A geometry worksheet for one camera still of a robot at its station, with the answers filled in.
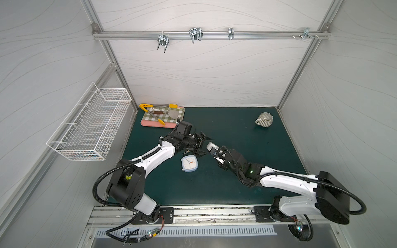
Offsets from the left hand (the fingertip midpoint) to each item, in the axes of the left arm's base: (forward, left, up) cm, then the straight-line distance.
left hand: (213, 145), depth 79 cm
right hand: (0, -4, -3) cm, 5 cm away
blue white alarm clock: (-3, +13, -15) cm, 20 cm away
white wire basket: (-2, +57, +13) cm, 59 cm away
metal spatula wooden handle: (+38, +29, -17) cm, 51 cm away
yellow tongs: (+42, +53, -14) cm, 69 cm away
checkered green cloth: (+34, +35, -17) cm, 52 cm away
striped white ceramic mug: (+28, -37, -11) cm, 48 cm away
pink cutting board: (+27, +40, -17) cm, 51 cm away
